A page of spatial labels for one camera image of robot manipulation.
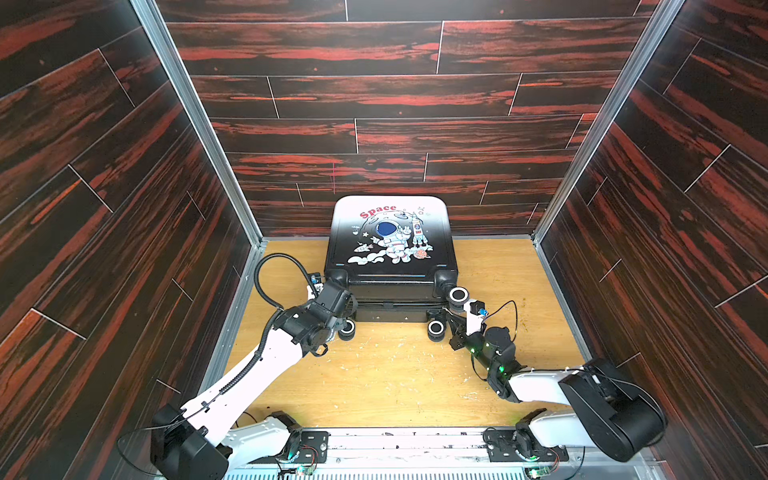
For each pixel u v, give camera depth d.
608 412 0.43
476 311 0.73
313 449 0.72
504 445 0.73
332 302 0.58
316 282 0.68
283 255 0.67
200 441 0.38
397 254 0.86
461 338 0.77
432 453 0.74
